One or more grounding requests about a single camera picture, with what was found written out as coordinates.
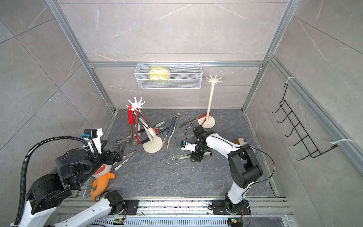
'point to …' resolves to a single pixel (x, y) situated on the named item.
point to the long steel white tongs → (147, 125)
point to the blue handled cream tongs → (169, 132)
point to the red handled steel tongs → (194, 120)
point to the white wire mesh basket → (182, 76)
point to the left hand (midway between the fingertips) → (117, 140)
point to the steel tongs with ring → (176, 116)
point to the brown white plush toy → (240, 141)
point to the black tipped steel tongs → (143, 130)
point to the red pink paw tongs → (127, 139)
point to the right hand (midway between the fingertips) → (195, 153)
